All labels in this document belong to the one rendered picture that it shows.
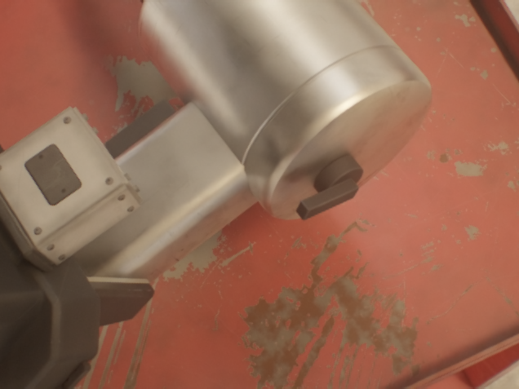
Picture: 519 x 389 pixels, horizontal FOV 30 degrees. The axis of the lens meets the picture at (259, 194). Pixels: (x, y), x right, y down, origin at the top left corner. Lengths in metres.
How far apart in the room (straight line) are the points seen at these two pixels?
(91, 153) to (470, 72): 0.31
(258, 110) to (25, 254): 0.12
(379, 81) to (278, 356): 0.20
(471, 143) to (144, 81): 0.20
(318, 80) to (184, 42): 0.07
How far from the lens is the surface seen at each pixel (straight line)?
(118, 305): 0.42
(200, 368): 0.54
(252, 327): 0.54
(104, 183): 0.35
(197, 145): 0.42
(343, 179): 0.42
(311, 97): 0.39
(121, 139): 0.45
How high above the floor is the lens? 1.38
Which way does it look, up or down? 70 degrees down
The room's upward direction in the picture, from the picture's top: straight up
